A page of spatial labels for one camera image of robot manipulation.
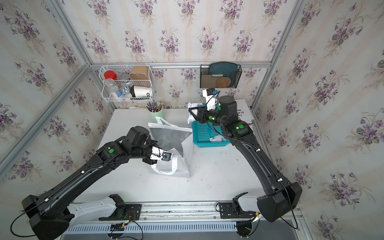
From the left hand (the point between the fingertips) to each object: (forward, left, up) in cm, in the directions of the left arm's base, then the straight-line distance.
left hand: (166, 149), depth 70 cm
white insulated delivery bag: (+9, -5, -7) cm, 12 cm away
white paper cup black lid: (+39, +20, +3) cm, 44 cm away
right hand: (+13, -14, +14) cm, 24 cm away
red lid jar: (+47, +39, +10) cm, 62 cm away
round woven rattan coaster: (+48, -33, +5) cm, 58 cm away
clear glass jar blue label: (+39, +36, +5) cm, 53 cm away
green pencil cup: (+33, +11, -7) cm, 36 cm away
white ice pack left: (+19, -31, -19) cm, 41 cm away
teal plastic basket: (+26, -20, -23) cm, 40 cm away
